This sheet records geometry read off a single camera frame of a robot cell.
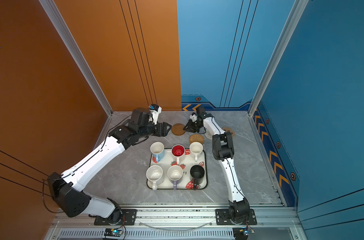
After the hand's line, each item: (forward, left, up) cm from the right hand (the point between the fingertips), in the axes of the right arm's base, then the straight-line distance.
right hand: (184, 129), depth 109 cm
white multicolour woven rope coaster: (-5, -17, 0) cm, 18 cm away
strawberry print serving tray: (-25, +10, -1) cm, 27 cm away
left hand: (-19, +8, +27) cm, 34 cm away
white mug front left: (-33, +17, +1) cm, 38 cm away
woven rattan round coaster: (-7, -9, -1) cm, 11 cm away
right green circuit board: (-61, -28, -2) cm, 68 cm away
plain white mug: (-20, -8, +4) cm, 21 cm away
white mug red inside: (-20, +4, +2) cm, 20 cm away
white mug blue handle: (-20, +17, +4) cm, 26 cm away
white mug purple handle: (-33, +5, 0) cm, 33 cm away
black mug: (-35, -7, +1) cm, 35 cm away
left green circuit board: (-61, +34, -2) cm, 70 cm away
